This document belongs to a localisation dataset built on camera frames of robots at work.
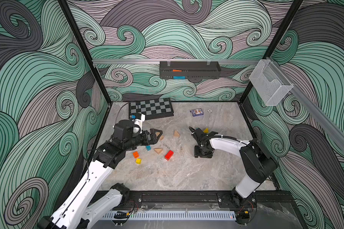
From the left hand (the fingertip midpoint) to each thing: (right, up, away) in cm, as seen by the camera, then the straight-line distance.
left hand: (155, 131), depth 67 cm
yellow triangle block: (+33, -4, +34) cm, 47 cm away
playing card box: (+29, +10, +44) cm, 53 cm away
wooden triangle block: (-1, -15, +23) cm, 28 cm away
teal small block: (-7, -14, +26) cm, 30 cm away
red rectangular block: (+6, -18, +21) cm, 28 cm away
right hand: (+27, -19, +23) cm, 40 cm away
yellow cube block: (-12, -21, +19) cm, 31 cm away
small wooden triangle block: (+12, -6, +31) cm, 33 cm away
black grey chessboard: (-7, +12, +43) cm, 46 cm away
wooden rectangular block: (+1, -8, +30) cm, 31 cm away
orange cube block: (-15, -18, +22) cm, 32 cm away
